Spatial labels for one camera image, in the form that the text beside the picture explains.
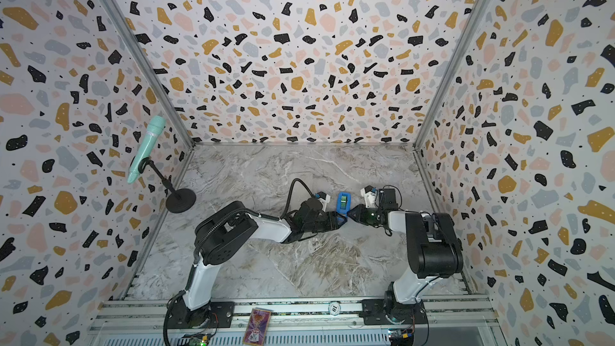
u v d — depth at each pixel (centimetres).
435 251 49
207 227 55
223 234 54
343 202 95
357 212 86
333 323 73
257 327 70
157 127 78
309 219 76
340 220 90
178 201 100
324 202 88
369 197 90
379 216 74
